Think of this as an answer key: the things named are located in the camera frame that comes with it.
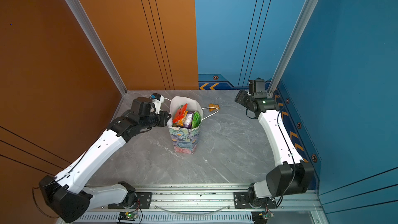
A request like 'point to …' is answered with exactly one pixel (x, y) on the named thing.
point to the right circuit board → (261, 217)
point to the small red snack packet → (180, 113)
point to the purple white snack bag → (188, 121)
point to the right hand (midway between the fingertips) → (239, 97)
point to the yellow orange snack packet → (181, 123)
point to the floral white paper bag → (184, 140)
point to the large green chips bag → (196, 120)
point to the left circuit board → (127, 215)
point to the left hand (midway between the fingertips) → (171, 114)
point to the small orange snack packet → (212, 105)
